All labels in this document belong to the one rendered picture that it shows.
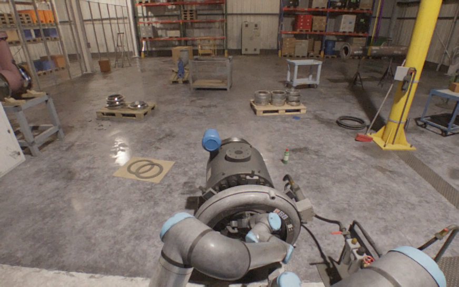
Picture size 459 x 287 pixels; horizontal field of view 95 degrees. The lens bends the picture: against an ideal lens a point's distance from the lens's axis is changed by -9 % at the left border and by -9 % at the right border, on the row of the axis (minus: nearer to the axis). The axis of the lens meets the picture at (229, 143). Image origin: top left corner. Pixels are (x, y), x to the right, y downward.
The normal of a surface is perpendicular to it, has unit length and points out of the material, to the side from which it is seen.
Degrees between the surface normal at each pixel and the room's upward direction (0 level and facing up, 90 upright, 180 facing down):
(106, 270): 0
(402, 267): 5
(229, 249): 36
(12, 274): 0
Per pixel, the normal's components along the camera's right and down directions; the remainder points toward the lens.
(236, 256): 0.56, -0.39
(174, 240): -0.51, -0.25
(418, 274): 0.11, -0.72
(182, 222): -0.09, -0.83
